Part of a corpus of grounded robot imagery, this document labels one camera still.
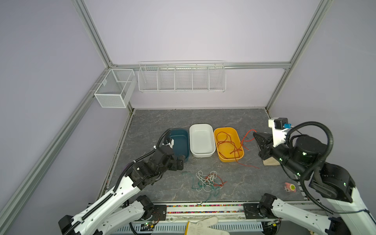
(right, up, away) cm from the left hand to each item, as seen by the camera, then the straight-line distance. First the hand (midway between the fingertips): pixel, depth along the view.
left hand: (176, 159), depth 73 cm
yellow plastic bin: (+33, +3, +26) cm, 42 cm away
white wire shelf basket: (+1, +50, +26) cm, 56 cm away
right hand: (+33, +14, -18) cm, 40 cm away
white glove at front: (+13, -33, -3) cm, 35 cm away
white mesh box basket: (-45, +43, +28) cm, 68 cm away
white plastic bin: (+15, +6, +30) cm, 34 cm away
